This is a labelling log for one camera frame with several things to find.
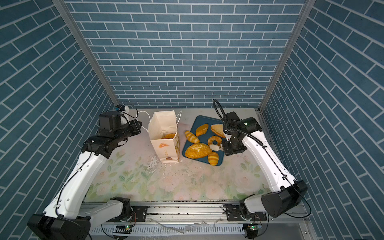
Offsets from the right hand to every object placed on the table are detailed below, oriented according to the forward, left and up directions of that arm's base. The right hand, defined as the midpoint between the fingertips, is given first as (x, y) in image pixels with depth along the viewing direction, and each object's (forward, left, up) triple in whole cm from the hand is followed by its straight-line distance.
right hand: (227, 149), depth 73 cm
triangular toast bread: (+27, +3, -18) cm, 32 cm away
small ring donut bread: (+20, +6, -19) cm, 28 cm away
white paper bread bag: (+19, +40, -6) cm, 45 cm away
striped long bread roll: (+18, +21, -17) cm, 32 cm away
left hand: (+7, +43, +9) cm, 44 cm away
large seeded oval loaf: (+8, +16, -16) cm, 24 cm away
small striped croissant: (+4, +6, -18) cm, 19 cm away
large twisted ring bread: (+16, +35, -14) cm, 41 cm away
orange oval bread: (+23, +15, -16) cm, 32 cm away
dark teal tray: (+38, +17, -22) cm, 47 cm away
